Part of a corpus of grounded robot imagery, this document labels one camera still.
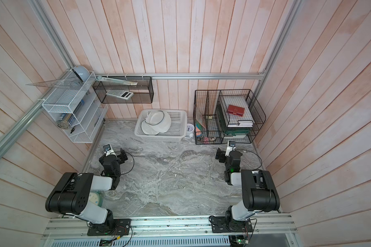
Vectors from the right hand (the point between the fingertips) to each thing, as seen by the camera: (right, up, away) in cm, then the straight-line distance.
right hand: (226, 147), depth 95 cm
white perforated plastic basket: (-32, +9, +16) cm, 37 cm away
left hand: (-69, -3, -2) cm, 69 cm away
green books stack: (+3, +11, +2) cm, 12 cm away
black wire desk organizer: (+2, +19, -2) cm, 20 cm away
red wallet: (+6, +23, 0) cm, 24 cm away
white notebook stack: (+11, +15, 0) cm, 19 cm away
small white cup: (-22, +11, +15) cm, 29 cm away
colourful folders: (-14, +10, +16) cm, 23 cm away
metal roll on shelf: (-88, +14, -18) cm, 91 cm away
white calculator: (-65, +34, +3) cm, 73 cm away
